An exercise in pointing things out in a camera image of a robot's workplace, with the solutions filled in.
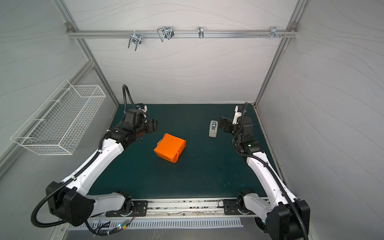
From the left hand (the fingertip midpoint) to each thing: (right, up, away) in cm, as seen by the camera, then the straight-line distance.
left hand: (148, 122), depth 79 cm
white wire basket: (-39, -2, -12) cm, 41 cm away
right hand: (+44, +3, -1) cm, 44 cm away
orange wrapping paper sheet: (+10, -16, +9) cm, 21 cm away
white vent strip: (-13, -49, -9) cm, 51 cm away
